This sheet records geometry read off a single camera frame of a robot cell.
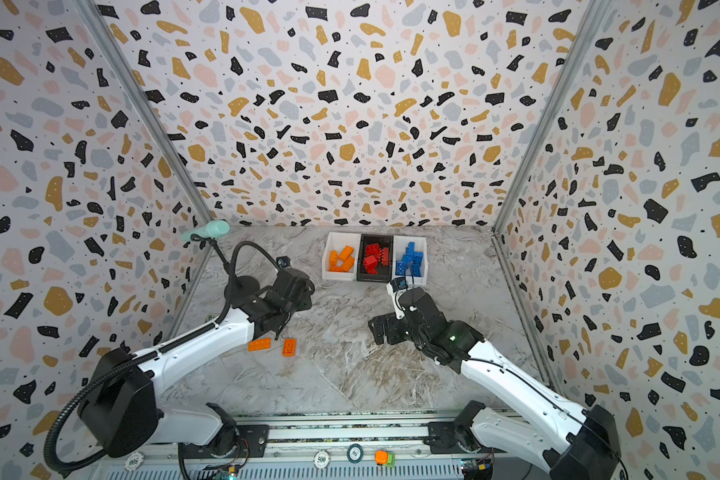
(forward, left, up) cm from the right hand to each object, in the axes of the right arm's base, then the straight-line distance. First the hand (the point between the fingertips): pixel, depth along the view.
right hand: (383, 314), depth 75 cm
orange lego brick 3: (+31, +13, -19) cm, 38 cm away
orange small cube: (-29, 0, -16) cm, 33 cm away
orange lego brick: (+33, +19, -19) cm, 42 cm away
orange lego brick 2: (+36, +14, -19) cm, 43 cm away
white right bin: (+36, -6, -15) cm, 40 cm away
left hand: (+11, +22, -3) cm, 24 cm away
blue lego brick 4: (+28, -12, -18) cm, 35 cm away
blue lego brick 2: (+31, -12, -17) cm, 37 cm away
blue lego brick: (+34, -10, -16) cm, 39 cm away
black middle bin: (+28, 0, -20) cm, 34 cm away
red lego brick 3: (+33, -1, -17) cm, 37 cm away
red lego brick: (+35, +4, -16) cm, 38 cm away
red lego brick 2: (+28, +4, -16) cm, 33 cm away
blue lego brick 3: (+27, -6, -17) cm, 33 cm away
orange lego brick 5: (-2, +27, -17) cm, 32 cm away
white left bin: (+38, +18, -15) cm, 44 cm away
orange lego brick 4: (+27, +18, -17) cm, 37 cm away
